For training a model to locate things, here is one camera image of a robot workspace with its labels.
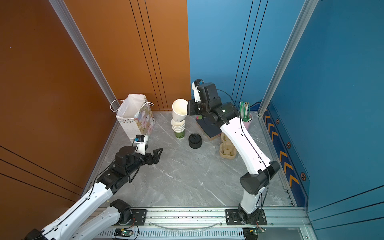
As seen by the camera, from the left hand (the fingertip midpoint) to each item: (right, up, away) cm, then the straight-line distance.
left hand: (155, 146), depth 77 cm
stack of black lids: (+20, +1, +20) cm, 28 cm away
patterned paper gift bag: (-14, +17, +7) cm, 23 cm away
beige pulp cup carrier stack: (+41, -5, +18) cm, 45 cm away
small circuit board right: (+48, -40, -7) cm, 63 cm away
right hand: (+17, +21, -7) cm, 28 cm away
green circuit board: (-14, -40, -6) cm, 43 cm away
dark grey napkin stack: (+32, +8, +26) cm, 42 cm away
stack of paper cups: (+10, +9, +17) cm, 22 cm away
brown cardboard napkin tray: (+32, +2, +24) cm, 40 cm away
